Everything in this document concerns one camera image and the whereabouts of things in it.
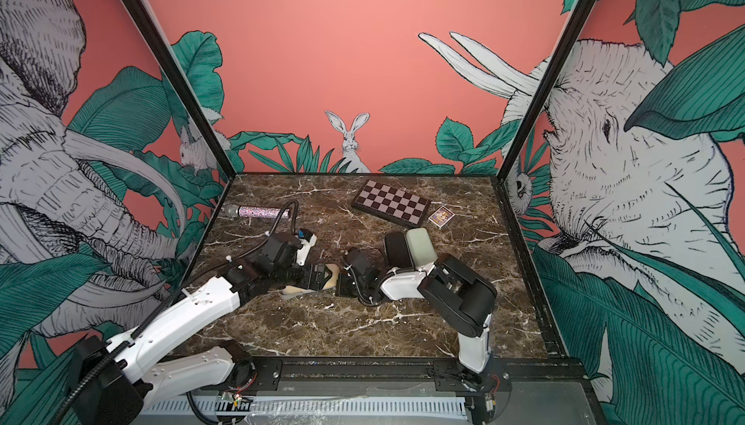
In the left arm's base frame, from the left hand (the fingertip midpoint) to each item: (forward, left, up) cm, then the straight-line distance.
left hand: (321, 267), depth 80 cm
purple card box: (+25, -41, -13) cm, 50 cm away
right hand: (0, -2, -11) cm, 12 cm away
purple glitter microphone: (+29, +37, -10) cm, 48 cm away
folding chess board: (+31, -22, -10) cm, 40 cm away
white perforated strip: (-31, +3, -13) cm, 34 cm away
